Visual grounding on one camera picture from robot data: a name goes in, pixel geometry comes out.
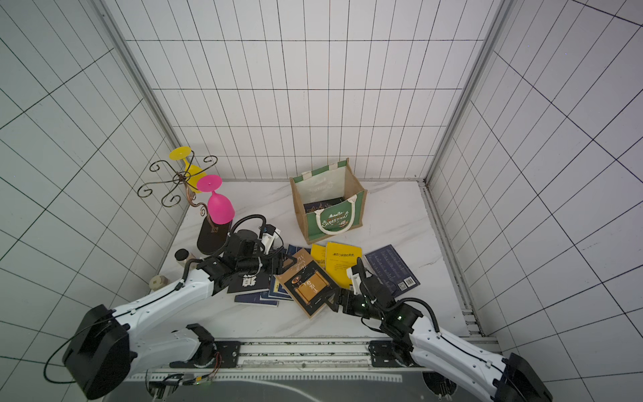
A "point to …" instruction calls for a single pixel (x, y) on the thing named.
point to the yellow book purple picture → (319, 254)
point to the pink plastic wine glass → (220, 210)
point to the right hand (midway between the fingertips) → (328, 294)
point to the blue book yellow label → (276, 291)
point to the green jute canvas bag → (332, 181)
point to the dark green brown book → (307, 286)
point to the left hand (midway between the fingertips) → (286, 264)
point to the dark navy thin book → (388, 266)
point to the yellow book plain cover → (338, 259)
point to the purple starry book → (321, 204)
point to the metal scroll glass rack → (212, 239)
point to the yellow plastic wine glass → (192, 172)
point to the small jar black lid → (182, 255)
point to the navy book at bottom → (254, 298)
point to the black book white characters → (256, 281)
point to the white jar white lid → (158, 281)
